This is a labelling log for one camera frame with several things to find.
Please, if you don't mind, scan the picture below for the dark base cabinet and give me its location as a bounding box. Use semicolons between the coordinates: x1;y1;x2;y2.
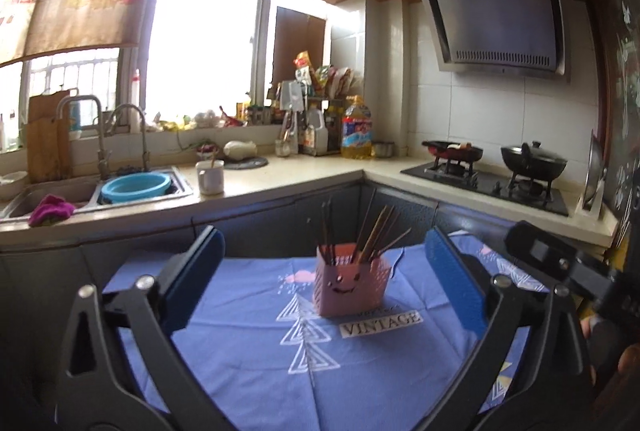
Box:
0;184;616;292

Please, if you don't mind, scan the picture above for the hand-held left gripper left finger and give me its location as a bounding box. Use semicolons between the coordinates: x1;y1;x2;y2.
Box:
55;226;236;431

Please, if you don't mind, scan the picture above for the blue printed tablecloth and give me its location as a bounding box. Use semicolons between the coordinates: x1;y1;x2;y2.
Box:
102;231;556;431

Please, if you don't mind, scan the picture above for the curved steel faucet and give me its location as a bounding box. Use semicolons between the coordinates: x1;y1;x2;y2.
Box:
106;104;152;174

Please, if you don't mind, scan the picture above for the row of spice jars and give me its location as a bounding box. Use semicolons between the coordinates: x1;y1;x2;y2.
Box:
235;102;276;126

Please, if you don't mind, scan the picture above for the steel range hood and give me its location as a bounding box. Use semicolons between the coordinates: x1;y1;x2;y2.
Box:
412;0;573;82

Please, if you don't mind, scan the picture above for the bundle of snack bags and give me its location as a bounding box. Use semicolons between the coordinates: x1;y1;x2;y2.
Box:
312;65;356;99

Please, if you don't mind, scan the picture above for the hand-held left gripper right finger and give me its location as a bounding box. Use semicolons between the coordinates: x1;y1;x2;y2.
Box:
424;226;596;431

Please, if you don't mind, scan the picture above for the white gourd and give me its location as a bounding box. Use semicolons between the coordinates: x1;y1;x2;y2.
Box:
223;140;258;160

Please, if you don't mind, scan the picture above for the white bottle with red cap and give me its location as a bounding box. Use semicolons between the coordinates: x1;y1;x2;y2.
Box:
129;68;142;132

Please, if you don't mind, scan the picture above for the white mug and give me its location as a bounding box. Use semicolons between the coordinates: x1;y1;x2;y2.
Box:
195;158;226;196

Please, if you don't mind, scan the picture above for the black red frying pan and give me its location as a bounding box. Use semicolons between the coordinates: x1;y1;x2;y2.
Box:
422;138;485;164

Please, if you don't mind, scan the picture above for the white plastic jug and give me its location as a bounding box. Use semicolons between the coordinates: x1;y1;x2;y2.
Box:
304;105;329;156

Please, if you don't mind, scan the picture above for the black gas stove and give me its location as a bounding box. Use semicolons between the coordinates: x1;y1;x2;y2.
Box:
400;158;571;218

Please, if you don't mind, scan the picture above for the red yellow packet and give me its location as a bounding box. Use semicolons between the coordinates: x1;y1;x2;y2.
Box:
292;51;313;79

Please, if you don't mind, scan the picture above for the black wok with lid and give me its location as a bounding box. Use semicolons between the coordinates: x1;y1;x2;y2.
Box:
501;141;568;177

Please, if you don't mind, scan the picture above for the person's right hand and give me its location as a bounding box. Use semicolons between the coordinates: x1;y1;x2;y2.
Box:
580;316;640;431

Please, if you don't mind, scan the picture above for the blue plastic basin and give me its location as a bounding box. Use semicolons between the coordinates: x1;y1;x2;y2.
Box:
100;171;173;205

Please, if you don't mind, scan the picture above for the wooden cutting board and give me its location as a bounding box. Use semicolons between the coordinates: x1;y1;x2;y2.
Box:
26;88;81;184

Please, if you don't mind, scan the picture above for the yellow cooking oil bottle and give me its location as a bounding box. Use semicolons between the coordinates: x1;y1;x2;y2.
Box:
341;95;374;161

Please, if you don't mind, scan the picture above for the pink utensil holder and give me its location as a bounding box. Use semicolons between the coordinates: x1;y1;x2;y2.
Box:
314;245;391;318

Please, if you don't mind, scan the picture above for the steel sink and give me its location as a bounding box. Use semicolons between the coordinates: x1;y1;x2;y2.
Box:
0;165;196;219

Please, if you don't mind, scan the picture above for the brown board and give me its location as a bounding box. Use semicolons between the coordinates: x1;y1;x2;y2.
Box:
274;6;328;99

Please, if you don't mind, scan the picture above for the dark kitchen rack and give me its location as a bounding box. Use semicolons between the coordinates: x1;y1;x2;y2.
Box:
300;96;351;157

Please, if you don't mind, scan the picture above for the printed window blind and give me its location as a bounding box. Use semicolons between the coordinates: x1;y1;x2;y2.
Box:
0;0;171;67

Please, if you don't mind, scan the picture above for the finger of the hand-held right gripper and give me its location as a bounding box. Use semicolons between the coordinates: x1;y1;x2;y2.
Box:
504;220;581;284

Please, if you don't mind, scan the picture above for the steel pot lid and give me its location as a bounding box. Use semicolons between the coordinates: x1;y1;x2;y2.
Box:
580;128;608;217

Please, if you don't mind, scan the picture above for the angular steel faucet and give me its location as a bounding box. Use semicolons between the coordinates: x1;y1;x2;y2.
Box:
56;94;112;182

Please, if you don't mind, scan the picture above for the bunch of wooden chopsticks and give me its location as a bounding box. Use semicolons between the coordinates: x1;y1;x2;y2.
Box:
320;198;413;264

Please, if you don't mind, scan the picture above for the dark woven trivet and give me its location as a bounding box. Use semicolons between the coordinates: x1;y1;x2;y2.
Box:
222;155;269;170

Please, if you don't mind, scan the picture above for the dark door with decals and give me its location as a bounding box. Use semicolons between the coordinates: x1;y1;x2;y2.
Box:
570;0;640;262

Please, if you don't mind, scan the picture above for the white cleaver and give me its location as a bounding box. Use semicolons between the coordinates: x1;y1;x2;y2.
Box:
280;80;306;112

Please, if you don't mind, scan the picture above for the pink rag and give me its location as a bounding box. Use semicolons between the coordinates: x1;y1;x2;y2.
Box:
27;194;77;228

